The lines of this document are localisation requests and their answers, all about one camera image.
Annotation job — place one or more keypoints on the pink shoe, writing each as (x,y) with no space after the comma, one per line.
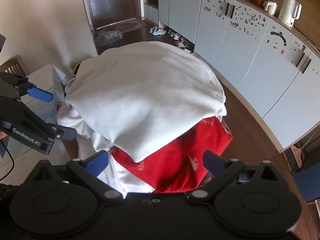
(177,36)

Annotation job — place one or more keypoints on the tall grey cabinet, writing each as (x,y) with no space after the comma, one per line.
(180,7)

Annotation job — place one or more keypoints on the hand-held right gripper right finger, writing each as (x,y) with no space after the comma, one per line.
(212,161)

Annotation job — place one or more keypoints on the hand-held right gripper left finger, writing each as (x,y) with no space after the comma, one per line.
(98,161)

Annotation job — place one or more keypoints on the clear plastic bag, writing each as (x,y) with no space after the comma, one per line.
(108,37)

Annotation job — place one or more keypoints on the blue object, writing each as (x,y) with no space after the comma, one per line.
(308,183)

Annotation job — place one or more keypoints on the long grey sticker cabinet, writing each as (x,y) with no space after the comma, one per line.
(250,55)

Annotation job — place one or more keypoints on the small grey cabinet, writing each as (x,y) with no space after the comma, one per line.
(151,13)

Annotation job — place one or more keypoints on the red garment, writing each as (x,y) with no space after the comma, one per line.
(175,162)

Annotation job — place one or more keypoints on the dark wooden door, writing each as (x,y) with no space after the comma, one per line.
(112,0)

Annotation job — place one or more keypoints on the white electric kettle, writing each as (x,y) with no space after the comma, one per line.
(288,11)

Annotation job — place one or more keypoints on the pale blue sneaker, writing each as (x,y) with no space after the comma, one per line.
(160,32)
(152,30)

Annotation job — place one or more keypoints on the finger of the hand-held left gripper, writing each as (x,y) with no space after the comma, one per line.
(40,94)
(66,133)

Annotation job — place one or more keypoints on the white shirt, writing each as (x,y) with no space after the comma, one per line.
(145,92)

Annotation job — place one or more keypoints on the patterned door mat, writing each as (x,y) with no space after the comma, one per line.
(125,26)

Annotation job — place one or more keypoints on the small white jug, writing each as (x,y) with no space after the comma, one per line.
(271,7)

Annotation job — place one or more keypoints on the wooden chair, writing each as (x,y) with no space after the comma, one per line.
(15,65)

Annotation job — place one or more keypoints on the white cloth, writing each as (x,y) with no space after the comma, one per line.
(75,122)

